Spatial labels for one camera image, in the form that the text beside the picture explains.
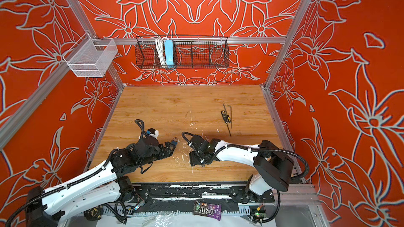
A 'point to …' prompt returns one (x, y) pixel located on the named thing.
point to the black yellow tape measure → (95, 213)
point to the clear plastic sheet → (157, 218)
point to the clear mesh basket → (91, 58)
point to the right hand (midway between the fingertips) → (191, 162)
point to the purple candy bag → (209, 209)
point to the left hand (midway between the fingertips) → (170, 148)
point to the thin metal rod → (231, 113)
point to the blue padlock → (174, 141)
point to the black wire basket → (182, 52)
